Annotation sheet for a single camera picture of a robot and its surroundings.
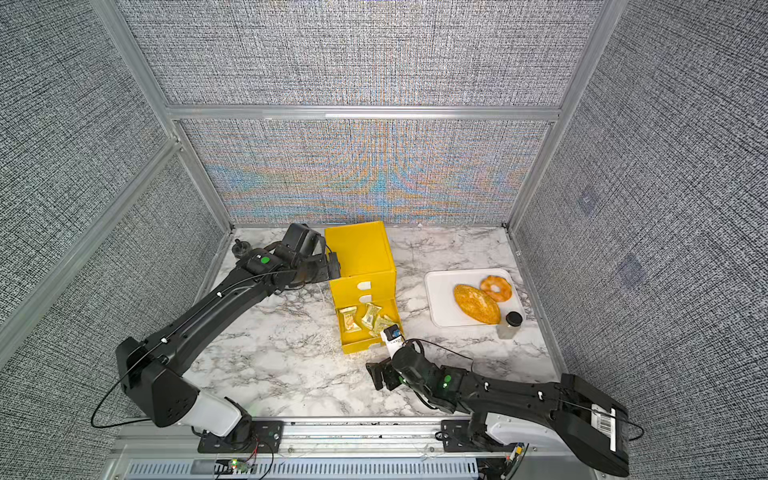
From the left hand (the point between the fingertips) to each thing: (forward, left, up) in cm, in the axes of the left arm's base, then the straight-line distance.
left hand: (333, 266), depth 79 cm
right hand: (-18, -11, -16) cm, 26 cm away
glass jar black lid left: (+19, +34, -13) cm, 41 cm away
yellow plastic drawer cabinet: (-3, -8, -9) cm, 12 cm away
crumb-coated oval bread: (-3, -42, -18) cm, 46 cm away
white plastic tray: (-3, -33, -22) cm, 40 cm away
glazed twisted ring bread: (+3, -53, -20) cm, 57 cm away
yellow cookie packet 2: (-2, -9, -20) cm, 23 cm away
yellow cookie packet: (-6, -3, -19) cm, 20 cm away
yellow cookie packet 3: (-7, -12, -20) cm, 24 cm away
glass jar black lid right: (-11, -49, -13) cm, 52 cm away
